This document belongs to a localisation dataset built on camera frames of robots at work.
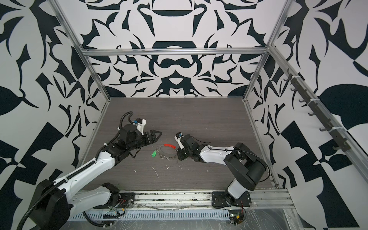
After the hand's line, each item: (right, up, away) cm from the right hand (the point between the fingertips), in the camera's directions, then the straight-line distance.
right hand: (178, 150), depth 89 cm
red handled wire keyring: (-5, +2, +5) cm, 8 cm away
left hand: (-10, +13, -9) cm, 19 cm away
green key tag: (-15, -2, +1) cm, 15 cm away
